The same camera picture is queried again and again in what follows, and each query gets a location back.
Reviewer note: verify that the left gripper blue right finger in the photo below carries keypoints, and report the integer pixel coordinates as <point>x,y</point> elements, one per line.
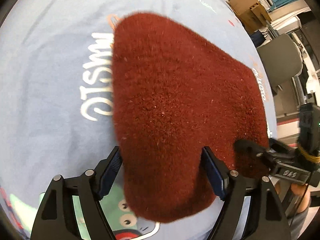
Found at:
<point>216,171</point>

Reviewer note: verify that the white desk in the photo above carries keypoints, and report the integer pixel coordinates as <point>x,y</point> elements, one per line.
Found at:
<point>299,22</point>

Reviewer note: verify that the wooden bedside cabinet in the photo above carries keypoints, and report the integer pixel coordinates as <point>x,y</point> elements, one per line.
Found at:
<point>251,13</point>

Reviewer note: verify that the blue dinosaur print bedspread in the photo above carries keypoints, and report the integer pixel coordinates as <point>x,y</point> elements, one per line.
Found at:
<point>56,100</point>

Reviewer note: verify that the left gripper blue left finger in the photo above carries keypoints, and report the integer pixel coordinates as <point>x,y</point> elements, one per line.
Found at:
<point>107,170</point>

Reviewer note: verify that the grey office chair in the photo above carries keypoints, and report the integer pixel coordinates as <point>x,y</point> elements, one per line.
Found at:
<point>282,60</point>

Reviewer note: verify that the dark blue bag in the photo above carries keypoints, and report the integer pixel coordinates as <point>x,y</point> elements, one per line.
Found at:
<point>257,38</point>

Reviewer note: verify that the person's right hand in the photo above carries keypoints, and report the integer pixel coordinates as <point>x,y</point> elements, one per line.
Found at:
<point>304,193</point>

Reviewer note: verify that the dark red knit sweater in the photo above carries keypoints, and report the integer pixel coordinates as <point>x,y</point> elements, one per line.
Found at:
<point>174,93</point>

